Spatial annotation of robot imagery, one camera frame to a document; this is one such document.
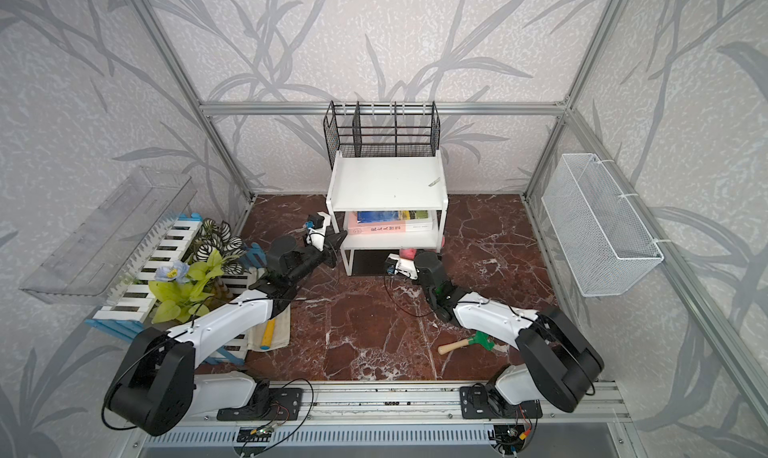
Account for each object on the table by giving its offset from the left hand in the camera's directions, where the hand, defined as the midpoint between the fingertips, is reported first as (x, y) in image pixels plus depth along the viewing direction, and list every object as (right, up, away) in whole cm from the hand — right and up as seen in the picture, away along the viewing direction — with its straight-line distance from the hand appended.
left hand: (344, 231), depth 82 cm
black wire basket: (+9, +33, +23) cm, 41 cm away
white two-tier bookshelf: (+6, +13, -6) cm, 16 cm away
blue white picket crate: (-41, -16, -20) cm, 48 cm away
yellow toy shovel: (-22, -29, +1) cm, 36 cm away
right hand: (+22, -4, +5) cm, 23 cm away
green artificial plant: (-37, -13, -12) cm, 41 cm away
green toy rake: (+38, -31, +3) cm, 49 cm away
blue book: (+9, +4, +3) cm, 10 cm away
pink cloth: (+18, -6, +1) cm, 19 cm away
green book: (+22, +5, +3) cm, 23 cm away
